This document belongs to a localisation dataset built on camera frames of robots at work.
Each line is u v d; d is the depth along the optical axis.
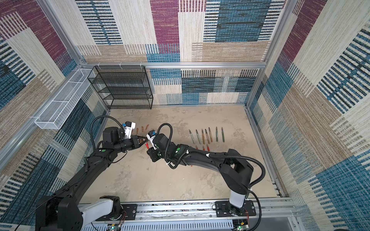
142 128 1.06
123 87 1.11
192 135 1.02
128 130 0.74
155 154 0.71
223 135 1.02
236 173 0.45
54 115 0.71
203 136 1.02
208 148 0.97
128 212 0.73
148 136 0.72
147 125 1.09
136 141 0.72
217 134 1.02
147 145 0.79
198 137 1.02
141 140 0.79
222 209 0.73
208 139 1.00
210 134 1.02
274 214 0.73
